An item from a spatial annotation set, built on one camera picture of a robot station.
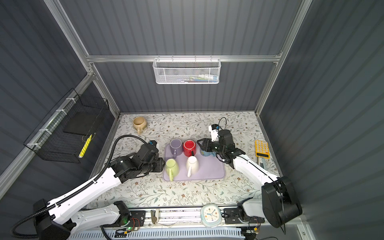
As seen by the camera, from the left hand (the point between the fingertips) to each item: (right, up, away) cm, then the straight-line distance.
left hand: (163, 162), depth 76 cm
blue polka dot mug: (+23, +1, +18) cm, 29 cm away
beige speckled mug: (-22, +20, +27) cm, 40 cm away
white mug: (+15, -3, +7) cm, 17 cm away
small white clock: (+24, -25, -4) cm, 35 cm away
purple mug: (+5, +6, +15) cm, 17 cm away
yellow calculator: (+60, +3, +21) cm, 64 cm away
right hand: (+20, +10, +7) cm, 24 cm away
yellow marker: (-34, +7, -10) cm, 36 cm away
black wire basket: (-48, +15, -6) cm, 51 cm away
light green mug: (+4, -4, +5) cm, 7 cm away
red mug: (+13, +7, +15) cm, 21 cm away
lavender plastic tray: (+26, -7, +17) cm, 32 cm away
